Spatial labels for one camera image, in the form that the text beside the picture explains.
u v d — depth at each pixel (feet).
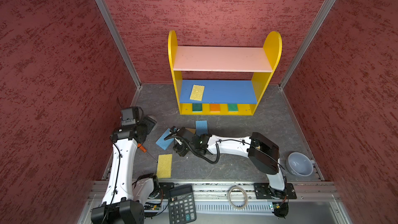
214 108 3.45
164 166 2.66
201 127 3.14
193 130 3.13
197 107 3.39
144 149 2.85
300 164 2.68
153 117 3.19
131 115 1.86
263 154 1.52
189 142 2.08
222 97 3.05
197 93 3.16
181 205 2.26
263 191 2.44
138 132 1.69
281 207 2.31
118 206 1.20
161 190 2.40
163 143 2.94
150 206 2.38
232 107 3.43
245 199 2.34
